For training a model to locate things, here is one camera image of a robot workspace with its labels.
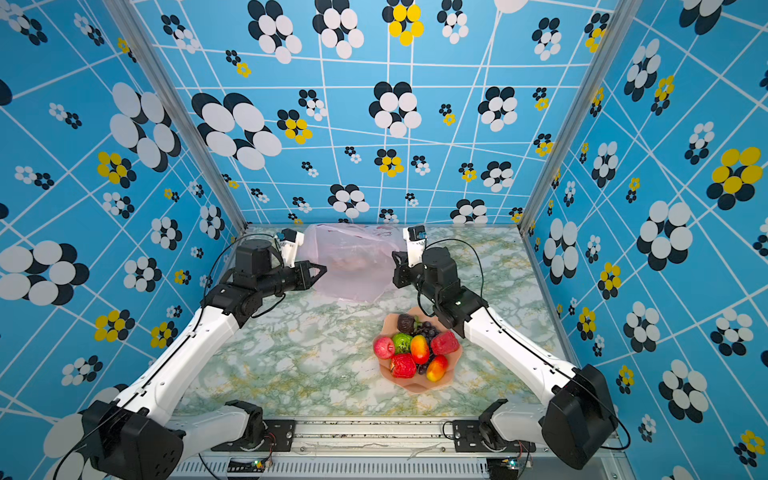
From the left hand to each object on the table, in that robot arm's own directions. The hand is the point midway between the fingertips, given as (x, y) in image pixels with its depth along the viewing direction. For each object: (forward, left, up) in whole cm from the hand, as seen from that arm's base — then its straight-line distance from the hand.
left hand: (327, 267), depth 75 cm
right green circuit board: (-39, -43, -26) cm, 64 cm away
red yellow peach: (-19, -29, -19) cm, 39 cm away
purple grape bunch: (-8, -27, -19) cm, 34 cm away
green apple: (-12, -19, -19) cm, 30 cm away
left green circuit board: (-39, +18, -28) cm, 51 cm away
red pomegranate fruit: (-13, -31, -16) cm, 37 cm away
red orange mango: (-15, -24, -16) cm, 33 cm away
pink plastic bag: (+24, -4, -26) cm, 36 cm away
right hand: (+3, -18, +2) cm, 18 cm away
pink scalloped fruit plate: (-22, -23, -23) cm, 39 cm away
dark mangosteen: (-7, -20, -18) cm, 28 cm away
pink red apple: (-14, -14, -16) cm, 26 cm away
